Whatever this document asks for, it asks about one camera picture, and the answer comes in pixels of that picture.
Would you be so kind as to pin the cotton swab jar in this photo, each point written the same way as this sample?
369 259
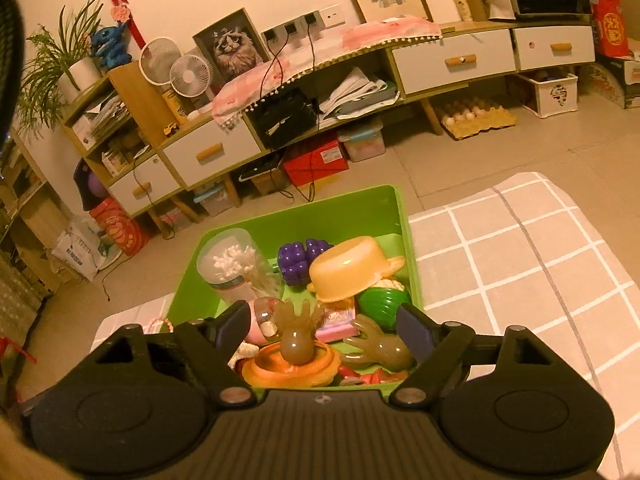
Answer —
236 269

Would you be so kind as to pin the small red figure toy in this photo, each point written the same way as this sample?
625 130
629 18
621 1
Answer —
380 376

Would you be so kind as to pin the green plastic storage bin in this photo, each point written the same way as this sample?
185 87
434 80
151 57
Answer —
378 212

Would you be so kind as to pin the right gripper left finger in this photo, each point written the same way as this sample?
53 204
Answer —
208 346

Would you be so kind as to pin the yellow toy pot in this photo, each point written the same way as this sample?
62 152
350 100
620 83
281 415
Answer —
349 268

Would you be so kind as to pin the brown octopus toy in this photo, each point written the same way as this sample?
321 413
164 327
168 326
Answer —
374 346
296 330

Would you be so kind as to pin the toy corn cob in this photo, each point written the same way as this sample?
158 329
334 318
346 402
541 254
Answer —
381 302

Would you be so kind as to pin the blue stitch plush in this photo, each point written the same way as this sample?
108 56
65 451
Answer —
108 45

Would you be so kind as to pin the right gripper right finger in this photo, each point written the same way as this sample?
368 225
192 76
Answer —
439 351

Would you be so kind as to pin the wooden tv cabinet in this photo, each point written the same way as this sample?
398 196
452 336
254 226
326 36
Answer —
201 151

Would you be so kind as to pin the orange patterned bag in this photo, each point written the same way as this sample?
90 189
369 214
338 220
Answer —
126 233

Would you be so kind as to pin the pink capsule ball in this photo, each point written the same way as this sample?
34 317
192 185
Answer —
263 330

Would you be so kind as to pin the red box under cabinet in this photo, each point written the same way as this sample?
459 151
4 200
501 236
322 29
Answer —
314 159

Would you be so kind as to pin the purple toy grapes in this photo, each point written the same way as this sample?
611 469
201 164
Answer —
294 260

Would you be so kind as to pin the framed cat picture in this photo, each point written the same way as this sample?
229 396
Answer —
231 46

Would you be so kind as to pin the pink cloth runner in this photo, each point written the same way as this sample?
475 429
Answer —
245 91

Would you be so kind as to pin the white storage crate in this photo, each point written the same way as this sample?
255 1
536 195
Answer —
546 98

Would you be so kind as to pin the red gift bag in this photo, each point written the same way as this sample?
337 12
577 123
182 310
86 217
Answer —
612 40

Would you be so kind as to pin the potted green plant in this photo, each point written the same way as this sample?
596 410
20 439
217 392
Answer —
51 55

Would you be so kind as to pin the cream seashell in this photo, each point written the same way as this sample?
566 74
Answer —
245 351

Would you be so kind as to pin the clear plastic box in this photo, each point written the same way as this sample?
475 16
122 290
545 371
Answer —
364 140

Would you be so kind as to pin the pink toy phone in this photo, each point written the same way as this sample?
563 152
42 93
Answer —
336 323

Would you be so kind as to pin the egg tray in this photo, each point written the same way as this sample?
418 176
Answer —
465 118

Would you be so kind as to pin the grey checked tablecloth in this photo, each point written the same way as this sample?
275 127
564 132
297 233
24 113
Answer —
523 253

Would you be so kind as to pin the white desk fan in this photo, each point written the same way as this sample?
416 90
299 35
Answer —
156 59
190 76

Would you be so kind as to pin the pink plush toy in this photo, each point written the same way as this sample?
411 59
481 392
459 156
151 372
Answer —
158 326

